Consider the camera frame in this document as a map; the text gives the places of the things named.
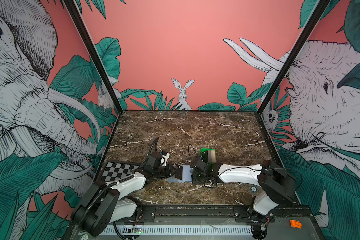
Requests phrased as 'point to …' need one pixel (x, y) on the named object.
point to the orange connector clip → (295, 224)
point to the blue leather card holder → (186, 176)
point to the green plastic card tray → (204, 154)
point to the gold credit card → (213, 156)
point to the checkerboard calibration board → (114, 171)
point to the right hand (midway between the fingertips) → (190, 178)
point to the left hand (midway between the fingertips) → (179, 169)
